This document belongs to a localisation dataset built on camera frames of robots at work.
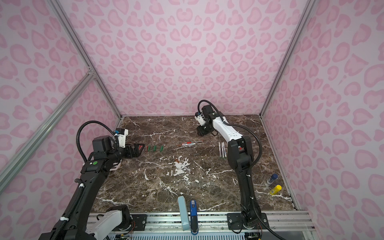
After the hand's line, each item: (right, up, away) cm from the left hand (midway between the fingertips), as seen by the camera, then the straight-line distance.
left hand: (136, 142), depth 78 cm
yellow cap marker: (+72, -25, -1) cm, 76 cm away
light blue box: (+25, -34, -4) cm, 43 cm away
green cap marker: (+50, -7, +22) cm, 55 cm away
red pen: (+26, -2, +25) cm, 36 cm away
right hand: (+36, +7, +20) cm, 42 cm away
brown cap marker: (+23, -16, +14) cm, 32 cm away
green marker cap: (+3, -6, +23) cm, 24 cm away
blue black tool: (+30, -34, -6) cm, 46 cm away
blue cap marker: (+73, -18, +2) cm, 75 cm away
